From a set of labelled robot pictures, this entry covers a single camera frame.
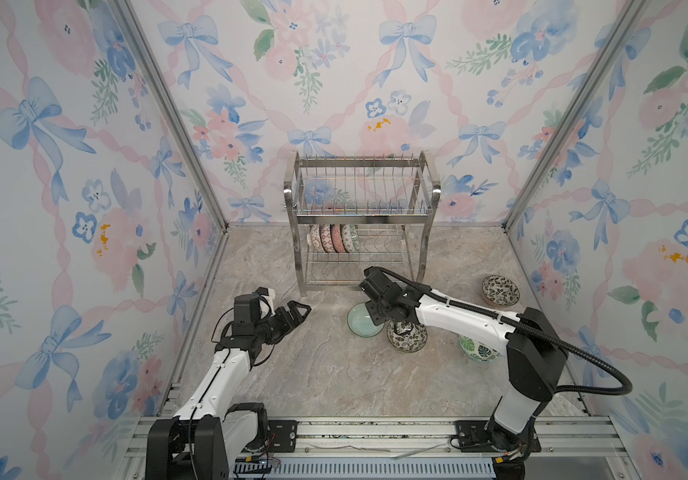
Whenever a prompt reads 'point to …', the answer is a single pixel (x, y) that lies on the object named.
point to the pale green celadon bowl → (360, 321)
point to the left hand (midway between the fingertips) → (302, 313)
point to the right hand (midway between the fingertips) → (377, 304)
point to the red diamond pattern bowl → (326, 238)
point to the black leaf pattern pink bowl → (501, 290)
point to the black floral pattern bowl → (337, 238)
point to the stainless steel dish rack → (349, 214)
